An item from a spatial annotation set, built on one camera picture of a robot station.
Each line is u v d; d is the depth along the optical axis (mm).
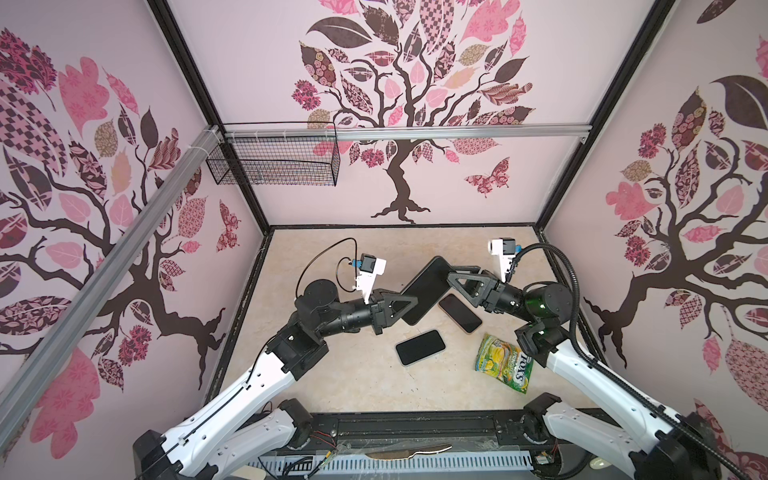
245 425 455
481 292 541
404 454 705
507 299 566
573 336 503
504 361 832
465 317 931
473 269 610
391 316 559
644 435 412
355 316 536
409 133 947
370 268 542
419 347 881
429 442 726
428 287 578
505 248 560
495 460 776
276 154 948
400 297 571
